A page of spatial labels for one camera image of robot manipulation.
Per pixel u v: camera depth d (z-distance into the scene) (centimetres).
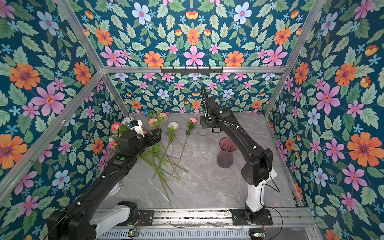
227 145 84
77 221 38
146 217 74
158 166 92
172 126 107
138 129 69
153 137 70
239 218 73
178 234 70
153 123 110
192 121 111
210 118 58
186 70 91
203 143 95
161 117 112
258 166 47
